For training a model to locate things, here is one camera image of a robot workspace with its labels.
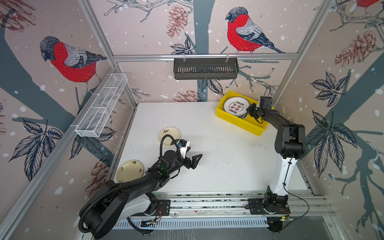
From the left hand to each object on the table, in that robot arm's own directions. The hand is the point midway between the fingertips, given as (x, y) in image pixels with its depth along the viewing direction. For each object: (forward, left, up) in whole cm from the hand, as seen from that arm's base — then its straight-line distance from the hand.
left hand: (198, 149), depth 80 cm
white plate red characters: (+39, -29, -7) cm, 49 cm away
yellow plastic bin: (+22, -34, -5) cm, 41 cm away
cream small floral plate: (+21, +19, -12) cm, 31 cm away
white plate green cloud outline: (+32, -33, -9) cm, 47 cm away
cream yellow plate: (-7, +41, -12) cm, 43 cm away
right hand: (+35, -36, -3) cm, 50 cm away
